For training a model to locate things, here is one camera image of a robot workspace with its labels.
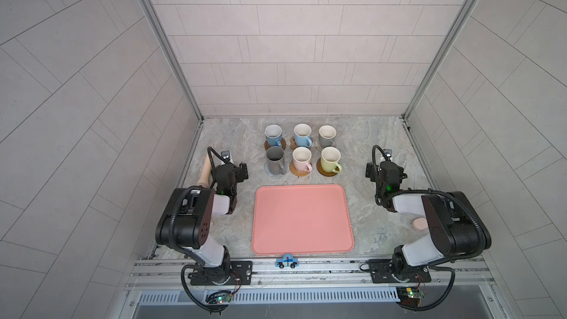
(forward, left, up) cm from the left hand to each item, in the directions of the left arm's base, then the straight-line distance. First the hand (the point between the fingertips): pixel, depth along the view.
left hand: (236, 159), depth 94 cm
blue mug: (+13, -15, +2) cm, 20 cm away
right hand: (-1, -62, -1) cm, 62 cm away
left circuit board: (-48, -3, -1) cm, 48 cm away
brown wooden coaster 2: (-3, -37, -4) cm, 37 cm away
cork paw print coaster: (+12, -24, -4) cm, 27 cm away
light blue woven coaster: (-3, -13, -5) cm, 14 cm away
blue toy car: (-38, -23, -3) cm, 44 cm away
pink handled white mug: (+1, -28, +1) cm, 28 cm away
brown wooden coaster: (+11, -20, -5) cm, 23 cm away
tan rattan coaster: (-4, -26, -5) cm, 27 cm away
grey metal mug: (-1, -17, +3) cm, 17 cm away
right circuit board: (-47, -61, -5) cm, 78 cm away
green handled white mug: (0, -40, +1) cm, 40 cm away
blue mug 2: (+12, -29, +3) cm, 31 cm away
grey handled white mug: (+12, -40, +2) cm, 42 cm away
